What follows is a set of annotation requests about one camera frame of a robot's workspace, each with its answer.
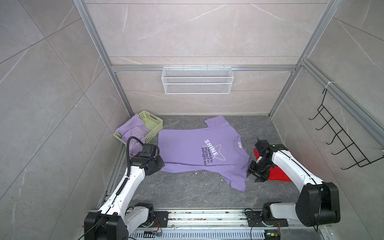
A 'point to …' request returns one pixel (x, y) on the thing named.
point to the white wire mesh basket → (195, 80)
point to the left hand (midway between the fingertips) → (159, 161)
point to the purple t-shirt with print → (217, 149)
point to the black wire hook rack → (331, 125)
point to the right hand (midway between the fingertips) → (249, 175)
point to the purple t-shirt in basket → (135, 127)
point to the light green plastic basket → (153, 123)
